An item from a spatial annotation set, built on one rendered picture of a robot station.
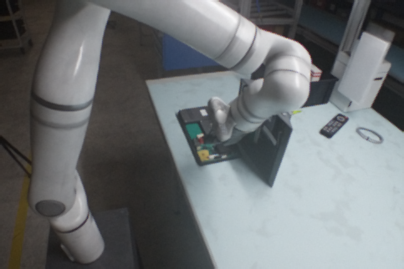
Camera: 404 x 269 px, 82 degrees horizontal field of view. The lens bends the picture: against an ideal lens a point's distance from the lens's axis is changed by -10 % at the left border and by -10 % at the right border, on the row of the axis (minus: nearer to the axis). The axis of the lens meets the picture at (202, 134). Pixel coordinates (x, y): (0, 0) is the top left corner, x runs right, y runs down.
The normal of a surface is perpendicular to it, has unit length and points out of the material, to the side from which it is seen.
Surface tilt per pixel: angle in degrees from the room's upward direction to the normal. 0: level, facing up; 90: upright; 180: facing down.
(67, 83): 64
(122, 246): 0
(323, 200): 0
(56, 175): 90
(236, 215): 0
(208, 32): 92
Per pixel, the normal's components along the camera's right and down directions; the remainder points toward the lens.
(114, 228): 0.05, -0.77
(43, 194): 0.15, 0.54
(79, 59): 0.63, 0.15
